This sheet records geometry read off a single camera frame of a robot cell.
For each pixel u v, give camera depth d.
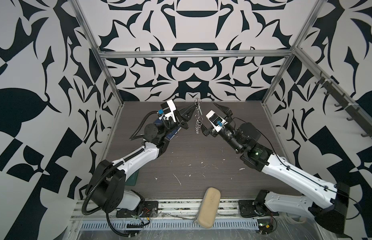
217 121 0.49
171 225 0.65
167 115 0.56
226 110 0.57
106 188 0.42
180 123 0.56
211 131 0.57
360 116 0.55
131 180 0.82
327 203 0.40
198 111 0.57
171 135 1.00
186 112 0.57
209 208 0.73
